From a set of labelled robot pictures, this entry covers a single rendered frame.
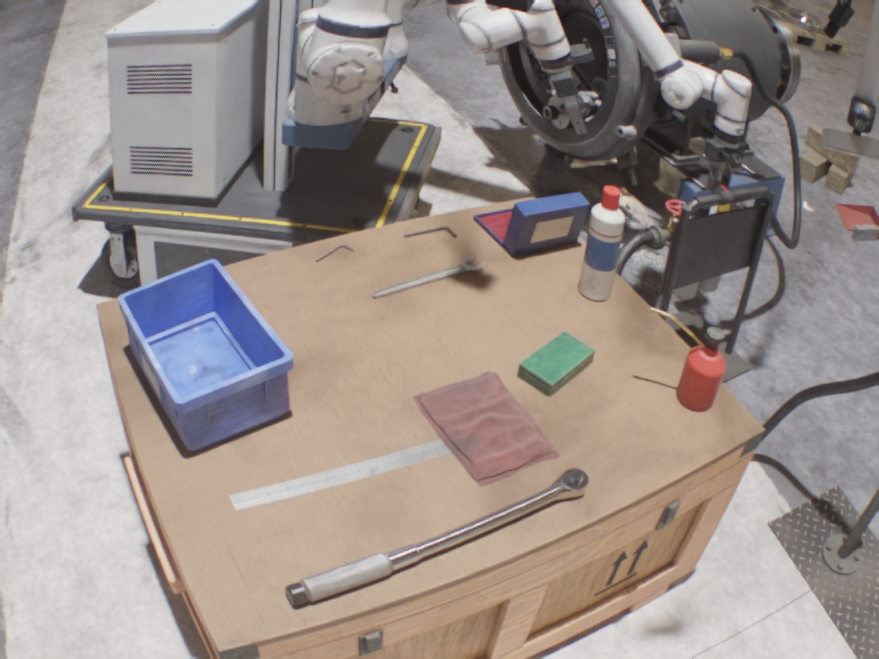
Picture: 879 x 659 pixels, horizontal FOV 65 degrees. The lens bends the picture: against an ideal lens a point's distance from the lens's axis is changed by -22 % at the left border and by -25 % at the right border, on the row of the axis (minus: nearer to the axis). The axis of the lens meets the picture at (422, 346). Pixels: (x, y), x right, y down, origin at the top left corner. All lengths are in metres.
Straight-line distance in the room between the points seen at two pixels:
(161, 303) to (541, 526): 0.72
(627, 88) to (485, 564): 1.53
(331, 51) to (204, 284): 0.51
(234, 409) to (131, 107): 1.08
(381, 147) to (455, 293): 0.90
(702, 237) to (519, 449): 0.91
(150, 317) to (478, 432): 0.58
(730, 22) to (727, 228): 0.99
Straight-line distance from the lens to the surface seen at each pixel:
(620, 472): 1.31
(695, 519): 1.57
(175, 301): 1.46
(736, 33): 2.82
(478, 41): 1.74
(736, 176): 2.91
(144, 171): 2.19
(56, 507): 1.90
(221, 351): 1.45
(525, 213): 1.62
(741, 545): 1.92
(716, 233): 2.05
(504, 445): 1.29
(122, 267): 2.39
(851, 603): 1.96
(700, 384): 1.41
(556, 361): 1.42
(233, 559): 1.15
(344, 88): 1.66
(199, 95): 2.02
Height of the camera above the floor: 1.40
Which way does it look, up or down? 40 degrees down
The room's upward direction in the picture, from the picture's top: 5 degrees clockwise
